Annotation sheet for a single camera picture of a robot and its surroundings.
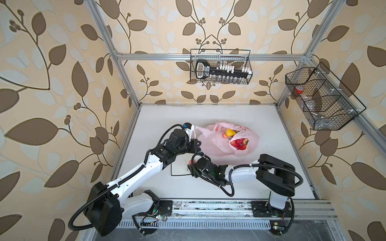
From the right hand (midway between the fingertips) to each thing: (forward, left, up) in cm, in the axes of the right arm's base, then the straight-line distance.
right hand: (192, 165), depth 86 cm
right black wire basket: (+15, -68, +32) cm, 77 cm away
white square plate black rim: (0, +8, -3) cm, 8 cm away
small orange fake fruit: (+20, -22, -1) cm, 30 cm away
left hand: (+5, -7, +16) cm, 18 cm away
